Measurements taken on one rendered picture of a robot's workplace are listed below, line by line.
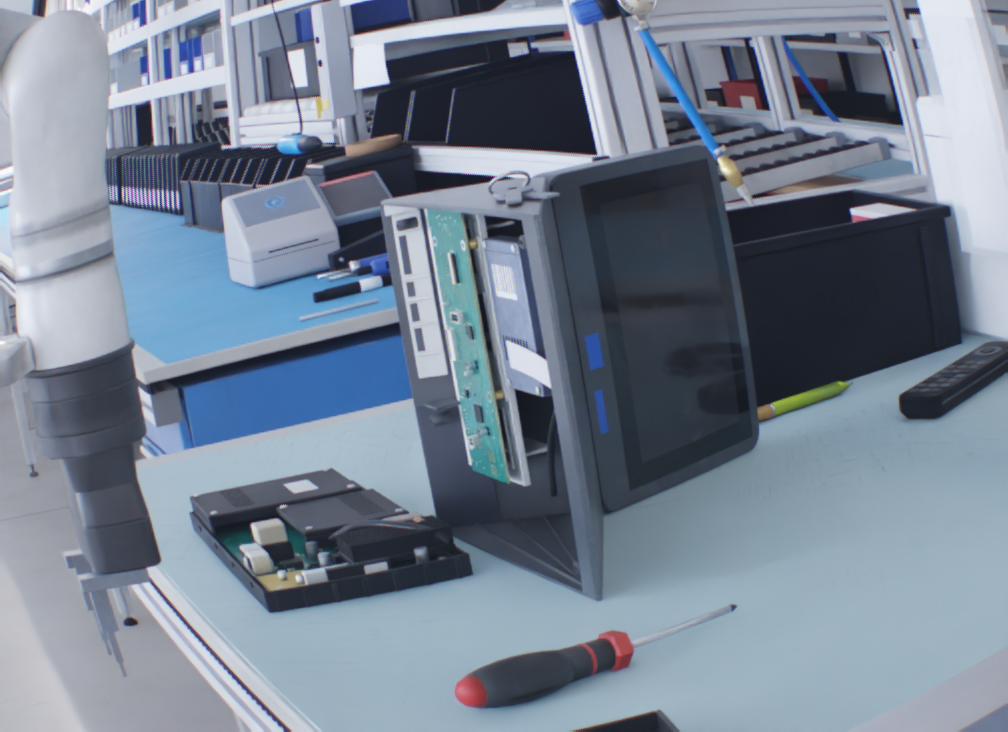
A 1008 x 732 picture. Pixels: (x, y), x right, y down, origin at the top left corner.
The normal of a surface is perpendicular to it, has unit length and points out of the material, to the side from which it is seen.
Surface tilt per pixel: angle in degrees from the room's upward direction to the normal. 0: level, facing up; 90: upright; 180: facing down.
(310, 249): 90
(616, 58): 90
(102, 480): 101
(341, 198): 32
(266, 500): 0
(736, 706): 0
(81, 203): 90
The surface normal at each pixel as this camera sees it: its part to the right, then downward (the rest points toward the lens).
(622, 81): 0.34, 0.10
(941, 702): -0.22, -0.97
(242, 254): -0.93, 0.22
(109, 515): 0.26, -0.23
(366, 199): 0.04, -0.77
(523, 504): -0.18, 0.20
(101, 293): 0.77, -0.15
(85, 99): 0.61, 0.32
